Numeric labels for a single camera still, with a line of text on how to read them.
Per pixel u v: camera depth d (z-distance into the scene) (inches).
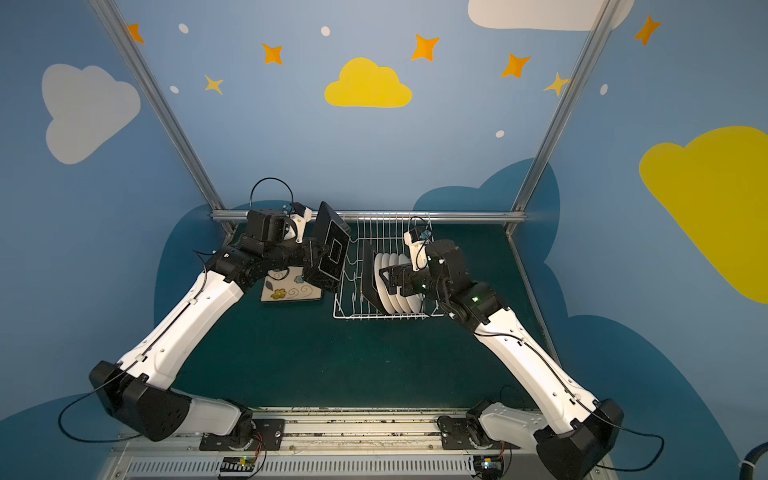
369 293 33.1
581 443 14.6
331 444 29.0
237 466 28.8
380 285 33.5
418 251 23.4
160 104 33.1
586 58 30.1
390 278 24.5
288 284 40.0
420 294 24.4
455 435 29.2
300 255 25.5
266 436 29.0
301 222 26.1
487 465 28.9
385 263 34.8
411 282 24.6
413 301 34.9
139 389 15.1
